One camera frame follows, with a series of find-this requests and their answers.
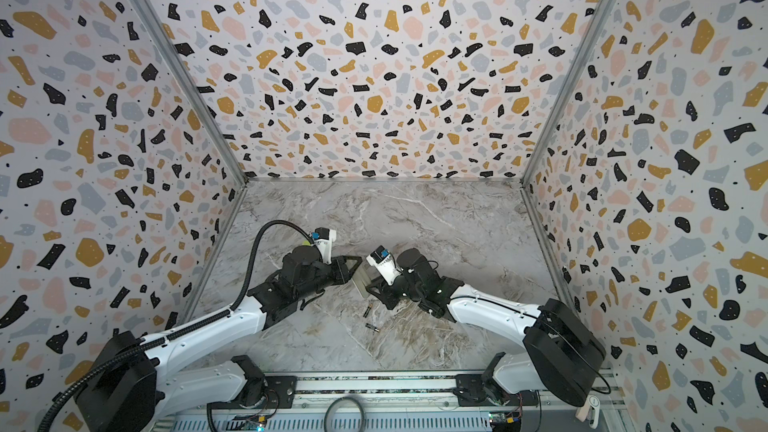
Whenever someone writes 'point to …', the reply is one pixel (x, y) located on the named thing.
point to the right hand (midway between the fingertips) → (365, 282)
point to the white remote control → (362, 277)
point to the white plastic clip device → (589, 411)
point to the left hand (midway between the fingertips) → (362, 256)
